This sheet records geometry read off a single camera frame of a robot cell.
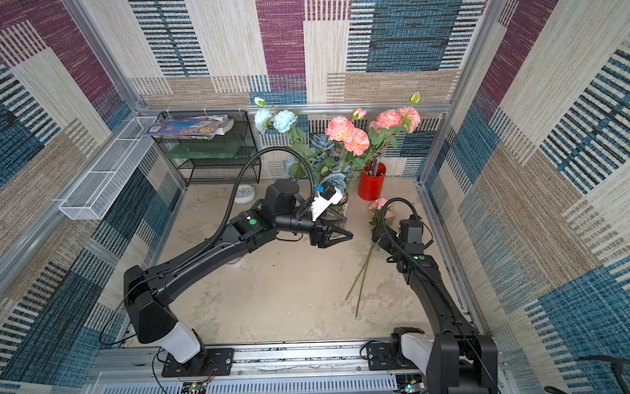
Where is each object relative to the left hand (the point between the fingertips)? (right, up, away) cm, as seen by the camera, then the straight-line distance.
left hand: (348, 227), depth 64 cm
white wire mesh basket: (-71, +8, +6) cm, 72 cm away
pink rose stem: (+21, +1, +35) cm, 41 cm away
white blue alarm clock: (-40, +11, +48) cm, 64 cm away
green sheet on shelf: (-51, +28, +38) cm, 70 cm away
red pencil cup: (+14, +14, +42) cm, 46 cm away
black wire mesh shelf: (-52, +26, +51) cm, 78 cm away
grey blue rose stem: (-6, +20, +15) cm, 26 cm away
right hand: (+16, -6, +23) cm, 29 cm away
